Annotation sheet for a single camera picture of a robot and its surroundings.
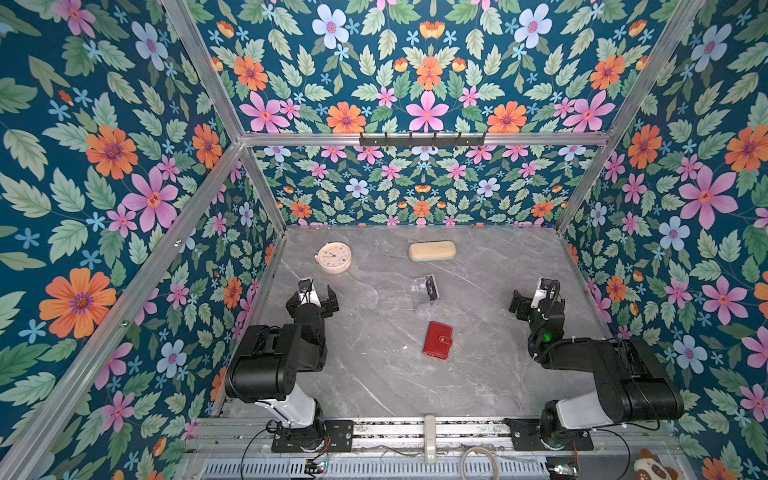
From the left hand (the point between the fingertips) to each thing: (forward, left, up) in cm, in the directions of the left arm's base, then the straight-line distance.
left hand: (314, 282), depth 90 cm
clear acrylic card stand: (0, -35, -9) cm, 36 cm away
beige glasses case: (+17, -39, -8) cm, 43 cm away
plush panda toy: (-51, -81, -9) cm, 96 cm away
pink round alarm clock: (+17, -3, -10) cm, 20 cm away
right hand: (-6, -68, -4) cm, 68 cm away
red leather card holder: (-17, -37, -10) cm, 42 cm away
